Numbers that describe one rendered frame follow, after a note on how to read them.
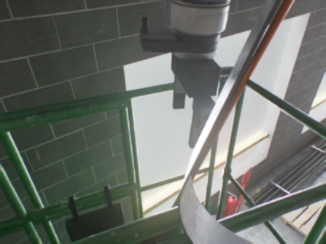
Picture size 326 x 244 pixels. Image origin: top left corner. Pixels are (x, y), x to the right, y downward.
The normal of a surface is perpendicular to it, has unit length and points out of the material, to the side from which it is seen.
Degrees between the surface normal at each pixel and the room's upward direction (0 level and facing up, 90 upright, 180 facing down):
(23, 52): 90
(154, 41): 90
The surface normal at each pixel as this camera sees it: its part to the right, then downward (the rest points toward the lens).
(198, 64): 0.04, -0.81
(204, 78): 0.19, 0.58
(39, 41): 0.59, 0.45
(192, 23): -0.32, 0.53
